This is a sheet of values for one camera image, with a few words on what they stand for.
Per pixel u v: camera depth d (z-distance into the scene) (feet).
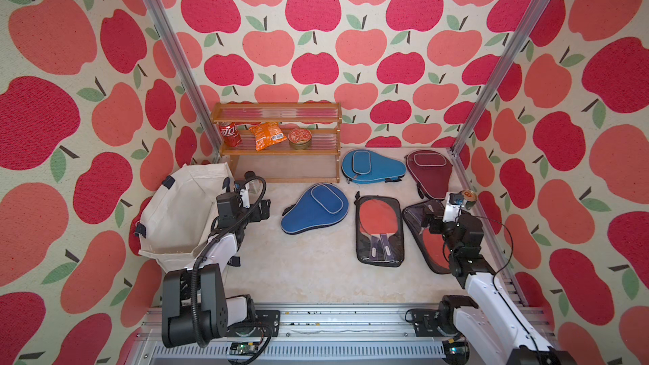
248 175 3.28
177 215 2.70
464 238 2.05
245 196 2.63
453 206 2.32
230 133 3.13
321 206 3.14
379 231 3.00
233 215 2.26
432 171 3.66
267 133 3.31
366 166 3.56
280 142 3.33
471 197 2.98
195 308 1.33
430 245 2.92
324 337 2.41
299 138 3.25
